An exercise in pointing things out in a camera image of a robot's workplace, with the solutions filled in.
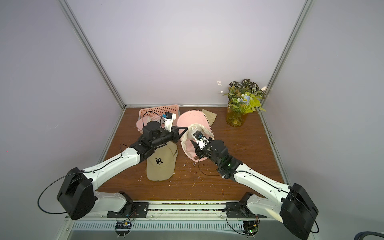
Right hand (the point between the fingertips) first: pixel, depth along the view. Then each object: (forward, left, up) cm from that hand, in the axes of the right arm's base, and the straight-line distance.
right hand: (194, 136), depth 74 cm
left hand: (+3, +3, +2) cm, 5 cm away
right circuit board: (-35, -28, -27) cm, 53 cm away
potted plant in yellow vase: (+30, -31, 0) cm, 43 cm away
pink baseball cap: (+6, 0, +5) cm, 8 cm away
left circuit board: (-37, +35, -27) cm, 57 cm away
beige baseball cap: (-8, +20, -19) cm, 29 cm away
